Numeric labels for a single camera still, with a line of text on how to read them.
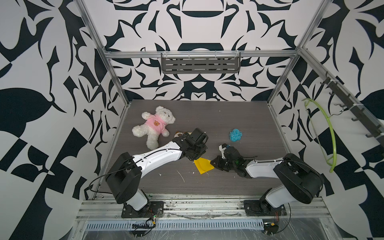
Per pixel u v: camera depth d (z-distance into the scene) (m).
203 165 0.87
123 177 0.43
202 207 0.76
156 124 0.96
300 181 0.45
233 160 0.71
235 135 0.99
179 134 0.99
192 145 0.64
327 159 0.68
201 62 0.97
